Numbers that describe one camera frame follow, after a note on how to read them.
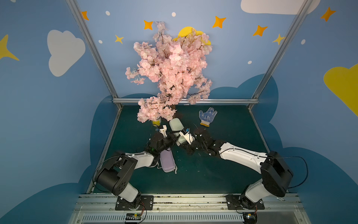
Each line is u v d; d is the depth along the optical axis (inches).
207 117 45.0
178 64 22.6
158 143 27.9
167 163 33.8
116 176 17.8
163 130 32.7
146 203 28.9
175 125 34.8
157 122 41.3
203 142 25.6
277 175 17.4
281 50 33.9
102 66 36.7
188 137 28.1
